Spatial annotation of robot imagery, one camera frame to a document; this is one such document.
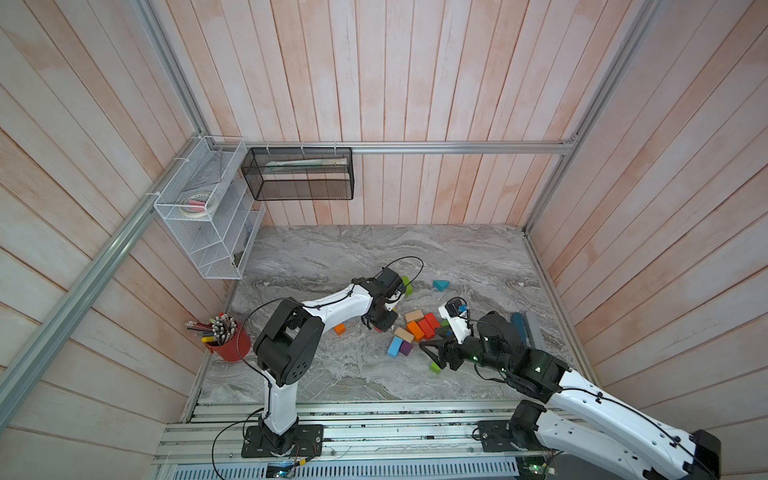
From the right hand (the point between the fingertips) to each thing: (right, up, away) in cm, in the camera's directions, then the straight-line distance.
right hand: (428, 336), depth 73 cm
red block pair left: (+3, -3, +18) cm, 19 cm away
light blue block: (-8, -7, +15) cm, 18 cm away
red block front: (-13, -1, +11) cm, 17 cm away
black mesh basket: (-41, +50, +33) cm, 73 cm away
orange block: (-24, -3, +19) cm, 31 cm away
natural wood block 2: (-5, -4, +17) cm, 18 cm away
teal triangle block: (+10, +10, +28) cm, 32 cm away
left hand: (-11, -1, +19) cm, 22 cm away
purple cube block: (-4, -7, +15) cm, 17 cm away
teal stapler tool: (+33, -3, +20) cm, 39 cm away
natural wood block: (-1, +1, +21) cm, 21 cm away
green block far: (-2, +9, +29) cm, 31 cm away
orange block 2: (-1, -3, +18) cm, 18 cm away
